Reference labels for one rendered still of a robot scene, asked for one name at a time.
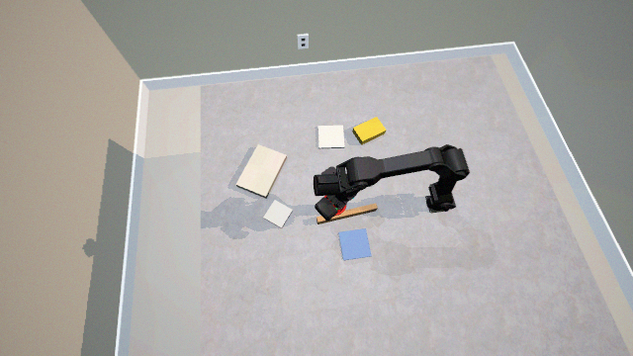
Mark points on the red plastic cup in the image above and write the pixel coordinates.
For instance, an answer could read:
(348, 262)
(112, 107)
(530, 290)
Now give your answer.
(341, 211)

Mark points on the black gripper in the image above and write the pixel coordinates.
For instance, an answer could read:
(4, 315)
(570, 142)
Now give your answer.
(325, 206)

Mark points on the yellow rectangular block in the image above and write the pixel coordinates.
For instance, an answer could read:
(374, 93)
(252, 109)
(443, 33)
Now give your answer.
(369, 130)

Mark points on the long wooden plank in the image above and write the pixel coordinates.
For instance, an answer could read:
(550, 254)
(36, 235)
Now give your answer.
(350, 213)

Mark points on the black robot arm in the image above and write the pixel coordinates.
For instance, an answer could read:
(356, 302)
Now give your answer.
(447, 161)

